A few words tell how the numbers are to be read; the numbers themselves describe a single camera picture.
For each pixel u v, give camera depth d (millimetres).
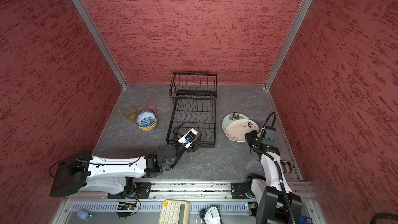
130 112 944
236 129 924
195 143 653
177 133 645
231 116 1003
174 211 680
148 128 894
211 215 653
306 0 760
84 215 652
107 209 697
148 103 1062
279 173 475
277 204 404
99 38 921
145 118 947
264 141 656
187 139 581
